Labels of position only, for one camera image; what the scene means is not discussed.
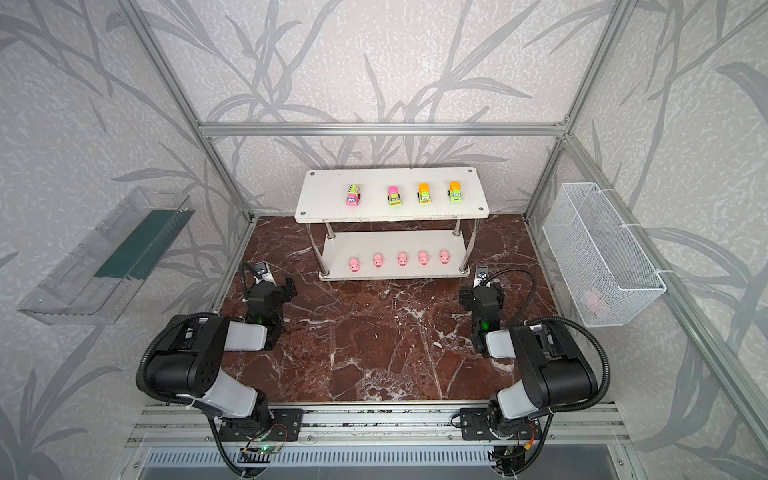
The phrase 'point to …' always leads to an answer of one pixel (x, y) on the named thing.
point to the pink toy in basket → (592, 299)
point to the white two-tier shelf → (397, 224)
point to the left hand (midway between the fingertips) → (276, 267)
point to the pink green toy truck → (353, 196)
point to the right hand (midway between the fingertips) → (482, 274)
